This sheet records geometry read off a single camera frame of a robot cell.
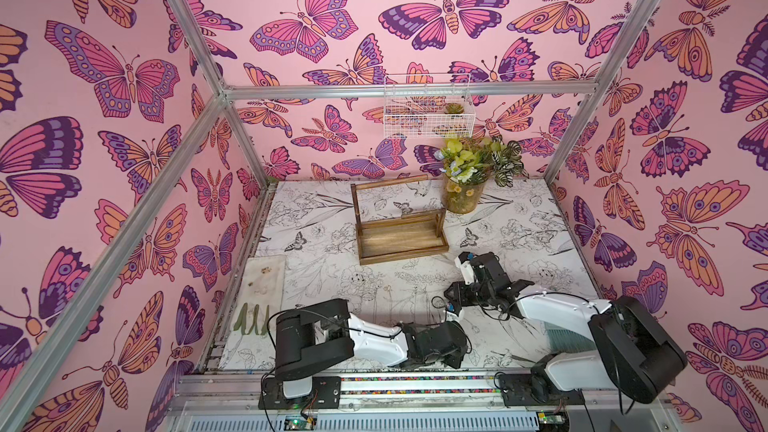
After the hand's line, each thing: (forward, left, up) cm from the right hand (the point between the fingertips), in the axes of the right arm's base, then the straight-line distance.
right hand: (450, 290), depth 89 cm
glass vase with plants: (+32, -6, +22) cm, 39 cm away
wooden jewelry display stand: (+19, +19, -2) cm, 27 cm away
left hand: (-17, -3, -1) cm, 17 cm away
